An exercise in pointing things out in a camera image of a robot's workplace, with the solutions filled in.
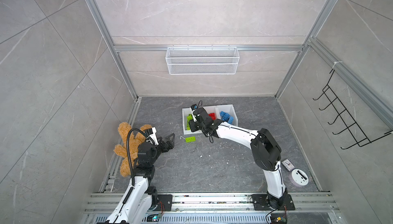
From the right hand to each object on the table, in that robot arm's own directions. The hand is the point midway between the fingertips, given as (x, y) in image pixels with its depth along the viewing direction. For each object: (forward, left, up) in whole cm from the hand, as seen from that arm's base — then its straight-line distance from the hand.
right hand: (190, 121), depth 92 cm
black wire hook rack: (-20, -71, +20) cm, 77 cm away
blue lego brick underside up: (+5, -27, -7) cm, 28 cm away
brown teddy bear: (-9, +33, -4) cm, 35 cm away
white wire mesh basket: (+35, -9, +19) cm, 41 cm away
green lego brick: (-7, 0, -10) cm, 12 cm away
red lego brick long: (+9, -15, -7) cm, 19 cm away
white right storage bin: (+14, -27, -7) cm, 32 cm away
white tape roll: (-32, -57, -8) cm, 66 cm away
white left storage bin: (+10, +3, -3) cm, 11 cm away
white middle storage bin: (+15, -13, -7) cm, 21 cm away
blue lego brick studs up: (+8, -23, -7) cm, 26 cm away
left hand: (-11, +12, +5) cm, 17 cm away
